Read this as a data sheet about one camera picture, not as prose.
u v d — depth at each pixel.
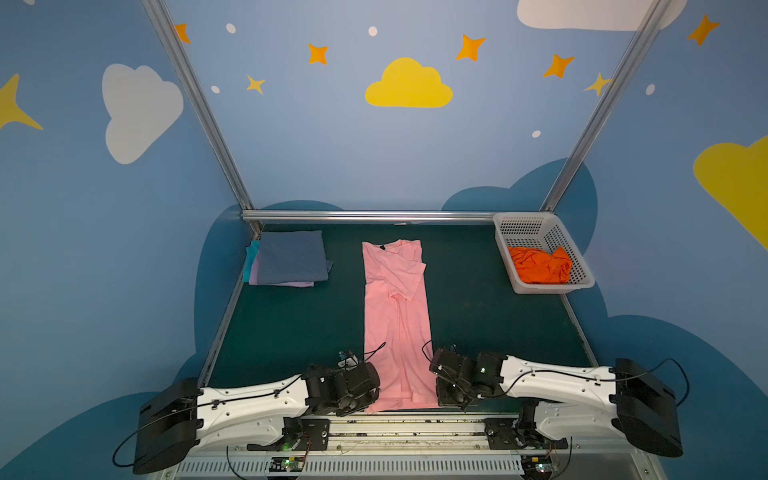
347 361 0.74
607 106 0.85
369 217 1.21
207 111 0.86
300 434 0.66
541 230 1.18
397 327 0.93
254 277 0.99
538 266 1.04
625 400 0.43
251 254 1.10
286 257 1.04
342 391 0.60
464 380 0.62
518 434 0.67
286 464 0.71
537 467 0.71
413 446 0.74
